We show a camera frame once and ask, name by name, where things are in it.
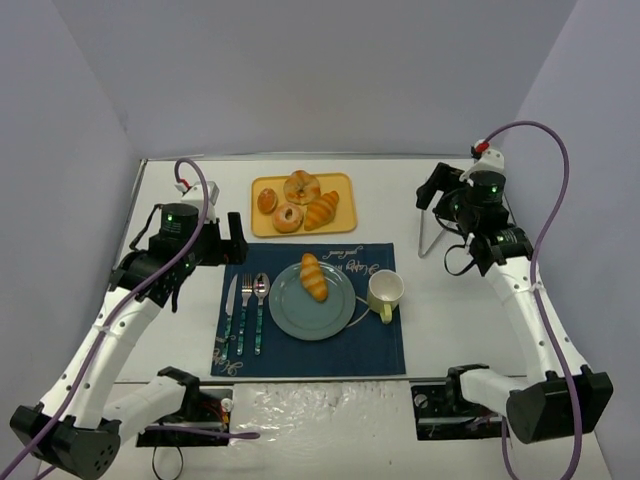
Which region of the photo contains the small long bread roll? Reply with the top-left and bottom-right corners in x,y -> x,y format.
300,253 -> 329,303

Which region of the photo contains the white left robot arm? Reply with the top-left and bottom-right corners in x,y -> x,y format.
10,203 -> 248,479

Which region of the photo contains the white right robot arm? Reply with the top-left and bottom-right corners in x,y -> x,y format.
416,162 -> 613,444

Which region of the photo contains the large bagel bread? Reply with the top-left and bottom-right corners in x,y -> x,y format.
283,170 -> 321,205

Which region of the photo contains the round jam bun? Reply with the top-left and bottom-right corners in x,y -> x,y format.
256,188 -> 278,215

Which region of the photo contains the sugared orange donut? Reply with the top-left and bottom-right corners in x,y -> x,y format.
271,202 -> 304,234

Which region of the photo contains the large croissant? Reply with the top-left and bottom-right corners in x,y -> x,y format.
304,191 -> 340,231

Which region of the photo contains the dark blue placemat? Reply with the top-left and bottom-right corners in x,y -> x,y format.
210,243 -> 406,378

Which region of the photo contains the blue-grey ceramic plate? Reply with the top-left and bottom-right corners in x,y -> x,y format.
268,262 -> 356,341

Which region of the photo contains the yellow tray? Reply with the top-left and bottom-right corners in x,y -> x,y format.
250,171 -> 359,238

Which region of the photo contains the pale green mug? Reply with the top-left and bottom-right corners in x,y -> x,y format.
367,270 -> 405,324

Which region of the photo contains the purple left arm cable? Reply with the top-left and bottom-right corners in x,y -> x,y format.
0,157 -> 261,480

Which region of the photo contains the fork with green handle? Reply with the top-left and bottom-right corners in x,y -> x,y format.
236,273 -> 253,356

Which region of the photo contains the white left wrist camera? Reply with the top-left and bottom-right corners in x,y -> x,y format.
175,179 -> 219,223

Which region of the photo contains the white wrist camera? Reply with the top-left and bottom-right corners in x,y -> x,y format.
175,179 -> 219,223
459,139 -> 505,182

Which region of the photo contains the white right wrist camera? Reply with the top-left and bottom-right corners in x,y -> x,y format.
459,139 -> 505,182

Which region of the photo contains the knife with green handle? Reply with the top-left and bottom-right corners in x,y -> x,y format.
220,275 -> 238,360

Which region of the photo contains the spoon with green handle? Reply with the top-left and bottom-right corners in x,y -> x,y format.
253,273 -> 270,356

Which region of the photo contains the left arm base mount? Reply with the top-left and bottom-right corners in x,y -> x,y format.
135,387 -> 233,448

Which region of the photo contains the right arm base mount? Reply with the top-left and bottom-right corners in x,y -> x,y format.
410,380 -> 501,441

